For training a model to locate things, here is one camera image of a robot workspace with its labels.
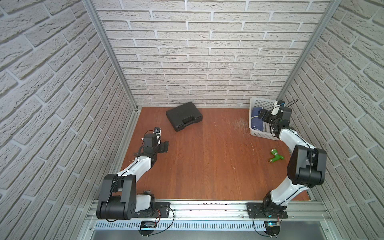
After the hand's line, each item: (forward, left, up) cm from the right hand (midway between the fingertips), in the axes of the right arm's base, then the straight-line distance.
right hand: (268, 111), depth 93 cm
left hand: (-10, +70, -9) cm, 71 cm away
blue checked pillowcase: (0, +4, -12) cm, 12 cm away
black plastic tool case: (+14, +55, -14) cm, 59 cm away
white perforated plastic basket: (+19, -8, -12) cm, 23 cm away
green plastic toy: (-20, -2, -16) cm, 26 cm away
